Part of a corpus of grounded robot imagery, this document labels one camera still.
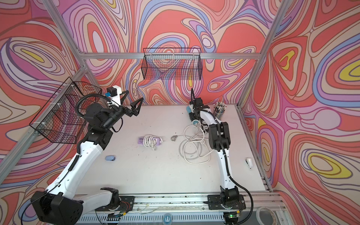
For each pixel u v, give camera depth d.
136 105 0.59
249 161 0.86
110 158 0.86
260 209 0.71
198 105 0.88
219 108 0.93
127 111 0.58
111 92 0.52
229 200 0.64
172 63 0.98
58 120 0.71
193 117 0.99
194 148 0.93
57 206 0.36
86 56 0.89
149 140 0.91
